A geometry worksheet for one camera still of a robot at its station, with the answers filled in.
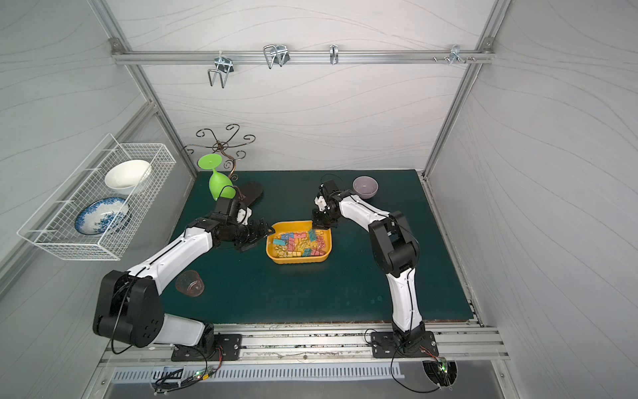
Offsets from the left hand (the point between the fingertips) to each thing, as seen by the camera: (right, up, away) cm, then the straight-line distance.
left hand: (267, 236), depth 85 cm
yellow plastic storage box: (+10, -4, +11) cm, 15 cm away
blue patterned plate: (-39, +9, -20) cm, 45 cm away
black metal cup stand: (-23, +35, +4) cm, 42 cm away
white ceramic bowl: (-42, +20, -10) cm, 47 cm away
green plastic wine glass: (-16, +18, -1) cm, 24 cm away
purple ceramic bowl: (+38, +18, +26) cm, 50 cm away
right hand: (+16, +3, +11) cm, 20 cm away
